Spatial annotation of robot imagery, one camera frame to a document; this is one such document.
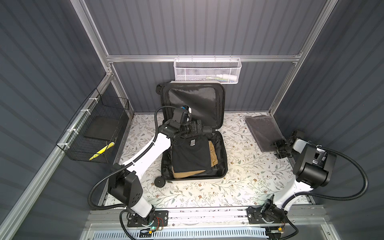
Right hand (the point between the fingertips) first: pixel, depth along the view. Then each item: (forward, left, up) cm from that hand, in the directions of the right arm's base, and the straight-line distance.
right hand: (276, 148), depth 97 cm
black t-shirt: (-7, +54, +6) cm, 55 cm away
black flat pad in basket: (-5, +98, +30) cm, 103 cm away
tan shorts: (-12, +42, +4) cm, 44 cm away
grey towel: (+14, +3, 0) cm, 15 cm away
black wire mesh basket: (-16, +105, +30) cm, 110 cm away
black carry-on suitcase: (+16, +46, +28) cm, 56 cm away
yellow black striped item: (-16, +95, +25) cm, 100 cm away
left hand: (+1, +51, +23) cm, 56 cm away
